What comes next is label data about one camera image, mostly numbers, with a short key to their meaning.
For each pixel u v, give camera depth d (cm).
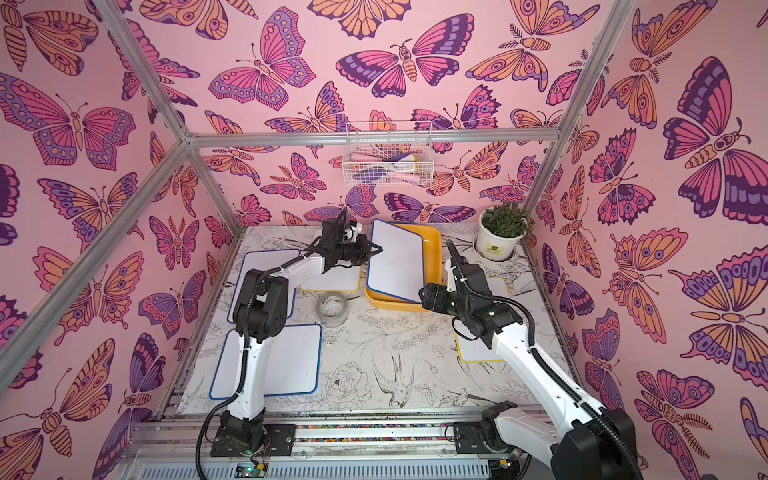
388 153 95
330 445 73
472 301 59
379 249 99
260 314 60
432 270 106
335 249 85
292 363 85
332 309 97
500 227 98
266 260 109
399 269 99
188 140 93
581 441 37
